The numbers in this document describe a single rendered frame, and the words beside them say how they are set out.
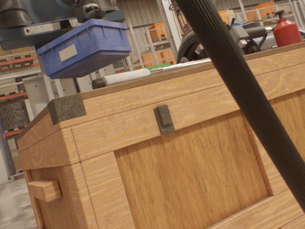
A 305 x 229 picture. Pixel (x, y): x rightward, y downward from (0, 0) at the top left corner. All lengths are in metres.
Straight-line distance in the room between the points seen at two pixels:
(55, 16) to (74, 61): 0.86
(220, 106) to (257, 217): 0.27
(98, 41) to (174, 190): 0.60
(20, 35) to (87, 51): 0.72
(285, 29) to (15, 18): 1.26
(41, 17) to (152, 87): 1.38
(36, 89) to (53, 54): 0.86
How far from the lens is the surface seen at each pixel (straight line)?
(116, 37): 1.23
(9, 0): 1.91
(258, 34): 2.50
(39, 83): 2.13
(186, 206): 0.78
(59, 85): 1.97
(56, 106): 0.66
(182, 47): 2.77
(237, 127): 0.88
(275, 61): 0.99
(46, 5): 2.07
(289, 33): 1.25
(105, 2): 1.94
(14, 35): 1.84
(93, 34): 1.16
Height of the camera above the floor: 0.37
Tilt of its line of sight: 4 degrees up
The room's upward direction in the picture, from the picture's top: 17 degrees counter-clockwise
